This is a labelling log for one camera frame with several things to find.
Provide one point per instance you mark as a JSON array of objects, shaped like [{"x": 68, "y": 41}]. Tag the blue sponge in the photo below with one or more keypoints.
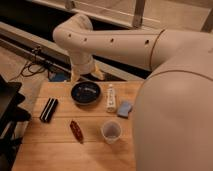
[{"x": 124, "y": 109}]

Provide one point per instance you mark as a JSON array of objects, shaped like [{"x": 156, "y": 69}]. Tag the black equipment at left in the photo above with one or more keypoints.
[{"x": 10, "y": 115}]

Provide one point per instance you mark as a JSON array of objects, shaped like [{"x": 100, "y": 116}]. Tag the white tube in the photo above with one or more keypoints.
[{"x": 111, "y": 99}]

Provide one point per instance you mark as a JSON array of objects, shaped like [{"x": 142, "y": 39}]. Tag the metal rail frame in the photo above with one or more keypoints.
[{"x": 23, "y": 42}]

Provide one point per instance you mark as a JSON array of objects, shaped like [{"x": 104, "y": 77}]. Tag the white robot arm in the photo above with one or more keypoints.
[{"x": 173, "y": 114}]

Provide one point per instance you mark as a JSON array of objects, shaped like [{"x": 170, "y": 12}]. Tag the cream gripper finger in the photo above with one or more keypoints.
[
  {"x": 74, "y": 77},
  {"x": 98, "y": 74}
]

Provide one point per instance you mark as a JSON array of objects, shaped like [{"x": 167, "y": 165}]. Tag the clear plastic cup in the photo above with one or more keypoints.
[{"x": 111, "y": 131}]

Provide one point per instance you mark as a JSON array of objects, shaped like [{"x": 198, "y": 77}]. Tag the dark round bowl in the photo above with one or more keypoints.
[{"x": 86, "y": 92}]

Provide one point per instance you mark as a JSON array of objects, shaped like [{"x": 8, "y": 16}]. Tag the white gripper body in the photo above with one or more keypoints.
[{"x": 82, "y": 64}]

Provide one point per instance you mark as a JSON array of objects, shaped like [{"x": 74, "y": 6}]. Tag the red brown chili pepper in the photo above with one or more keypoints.
[{"x": 76, "y": 131}]

